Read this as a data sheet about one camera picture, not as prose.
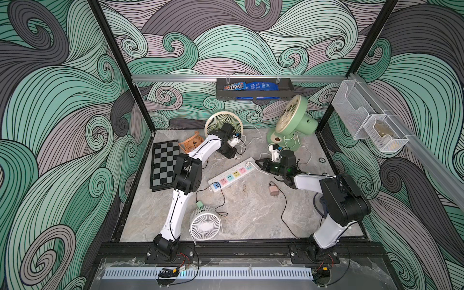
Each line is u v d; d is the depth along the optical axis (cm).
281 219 83
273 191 90
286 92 93
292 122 87
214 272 70
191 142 103
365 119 72
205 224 72
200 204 84
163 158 100
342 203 47
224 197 90
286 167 74
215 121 101
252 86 92
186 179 61
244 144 110
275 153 86
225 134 86
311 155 106
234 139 95
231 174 95
